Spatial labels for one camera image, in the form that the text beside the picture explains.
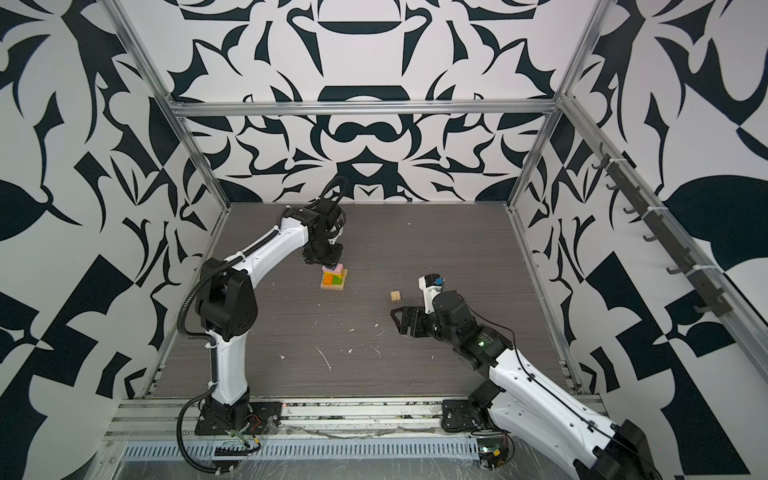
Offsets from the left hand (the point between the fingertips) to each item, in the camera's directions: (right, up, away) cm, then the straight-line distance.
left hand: (332, 255), depth 92 cm
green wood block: (+1, -8, +4) cm, 9 cm away
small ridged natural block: (+19, -13, +3) cm, 23 cm away
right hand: (+21, -13, -15) cm, 29 cm away
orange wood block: (-2, -8, +5) cm, 10 cm away
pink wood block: (+2, -4, +2) cm, 5 cm away
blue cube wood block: (0, -4, +1) cm, 4 cm away
